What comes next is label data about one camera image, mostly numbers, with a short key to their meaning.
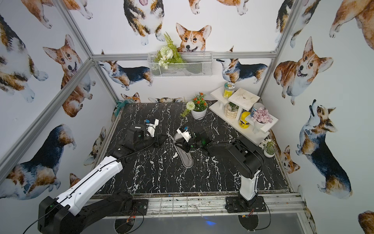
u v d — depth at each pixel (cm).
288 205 75
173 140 84
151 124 69
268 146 86
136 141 59
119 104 121
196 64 93
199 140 74
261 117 79
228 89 98
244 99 93
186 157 88
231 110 107
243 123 99
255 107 86
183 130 79
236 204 74
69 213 38
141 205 75
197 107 103
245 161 50
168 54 78
